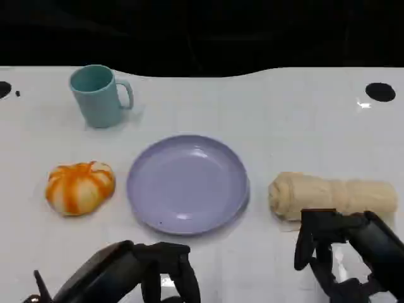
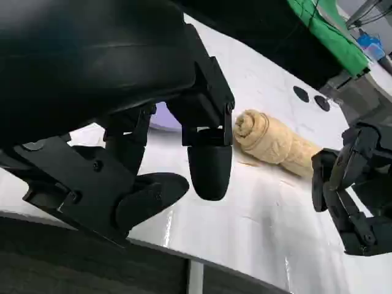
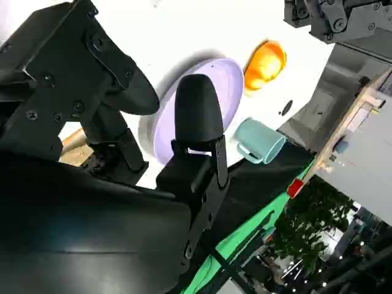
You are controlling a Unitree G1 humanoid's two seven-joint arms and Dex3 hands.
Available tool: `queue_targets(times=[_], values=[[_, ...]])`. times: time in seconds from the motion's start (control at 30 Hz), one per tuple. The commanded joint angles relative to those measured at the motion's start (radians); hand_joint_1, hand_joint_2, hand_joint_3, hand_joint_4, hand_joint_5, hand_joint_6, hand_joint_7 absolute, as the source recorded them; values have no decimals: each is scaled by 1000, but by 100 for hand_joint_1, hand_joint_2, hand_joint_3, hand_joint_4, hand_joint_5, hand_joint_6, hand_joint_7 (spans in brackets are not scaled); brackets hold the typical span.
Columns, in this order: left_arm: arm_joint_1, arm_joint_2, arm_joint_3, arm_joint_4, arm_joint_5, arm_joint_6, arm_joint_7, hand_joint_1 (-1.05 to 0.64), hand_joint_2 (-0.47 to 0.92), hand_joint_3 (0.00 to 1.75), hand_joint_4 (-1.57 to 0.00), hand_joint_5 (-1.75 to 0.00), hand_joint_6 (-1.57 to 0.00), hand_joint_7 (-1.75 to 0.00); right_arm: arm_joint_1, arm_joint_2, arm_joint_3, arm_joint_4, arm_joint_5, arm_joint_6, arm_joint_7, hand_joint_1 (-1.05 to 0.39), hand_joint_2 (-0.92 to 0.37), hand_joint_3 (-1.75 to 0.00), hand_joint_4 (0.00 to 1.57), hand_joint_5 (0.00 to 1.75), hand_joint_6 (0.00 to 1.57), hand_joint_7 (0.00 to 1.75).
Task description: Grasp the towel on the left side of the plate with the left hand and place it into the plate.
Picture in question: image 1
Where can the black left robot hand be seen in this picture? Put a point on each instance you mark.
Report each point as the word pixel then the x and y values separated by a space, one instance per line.
pixel 120 274

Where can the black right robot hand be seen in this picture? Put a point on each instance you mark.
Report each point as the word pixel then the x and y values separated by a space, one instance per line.
pixel 363 243

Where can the lilac plate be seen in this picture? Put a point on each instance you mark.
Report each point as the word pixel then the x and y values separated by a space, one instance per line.
pixel 186 186

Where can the orange and white bread roll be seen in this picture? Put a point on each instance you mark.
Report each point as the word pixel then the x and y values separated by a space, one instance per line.
pixel 79 189

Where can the pale green mug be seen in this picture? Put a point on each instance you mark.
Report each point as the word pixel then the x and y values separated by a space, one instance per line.
pixel 98 107

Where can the black round table grommet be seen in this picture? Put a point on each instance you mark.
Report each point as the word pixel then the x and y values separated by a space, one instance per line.
pixel 380 92
pixel 3 90

